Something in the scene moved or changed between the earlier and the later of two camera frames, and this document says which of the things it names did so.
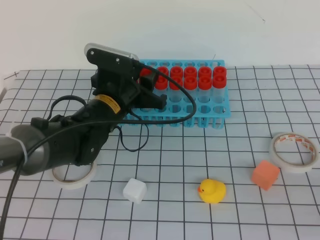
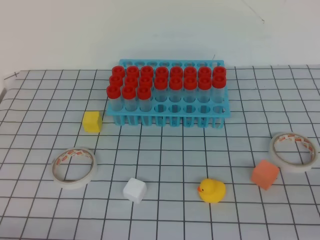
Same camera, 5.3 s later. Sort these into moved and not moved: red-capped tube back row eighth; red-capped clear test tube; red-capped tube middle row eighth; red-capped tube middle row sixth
Moved: red-capped clear test tube
Not moved: red-capped tube back row eighth; red-capped tube middle row sixth; red-capped tube middle row eighth
